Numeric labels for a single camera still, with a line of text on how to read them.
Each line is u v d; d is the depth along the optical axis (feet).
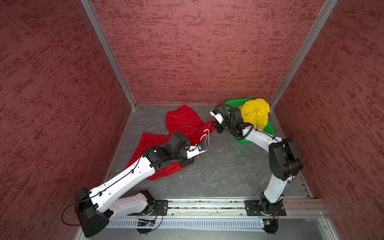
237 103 3.73
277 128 3.65
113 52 2.94
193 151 1.99
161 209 2.44
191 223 2.33
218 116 2.62
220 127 2.71
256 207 2.42
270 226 2.36
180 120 3.64
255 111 3.41
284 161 1.67
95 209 1.24
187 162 2.07
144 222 2.38
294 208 2.49
